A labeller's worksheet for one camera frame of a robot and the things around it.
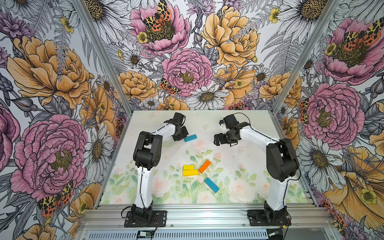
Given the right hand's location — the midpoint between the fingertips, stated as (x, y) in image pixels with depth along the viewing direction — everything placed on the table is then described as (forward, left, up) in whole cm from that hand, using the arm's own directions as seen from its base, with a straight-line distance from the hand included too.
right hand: (221, 143), depth 96 cm
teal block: (+10, +20, -7) cm, 23 cm away
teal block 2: (-25, +6, -6) cm, 27 cm away
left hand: (+8, +24, -5) cm, 26 cm away
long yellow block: (-16, +20, -6) cm, 26 cm away
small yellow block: (-12, +21, -6) cm, 25 cm away
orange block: (-12, +11, -6) cm, 17 cm away
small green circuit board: (-45, +41, -5) cm, 60 cm away
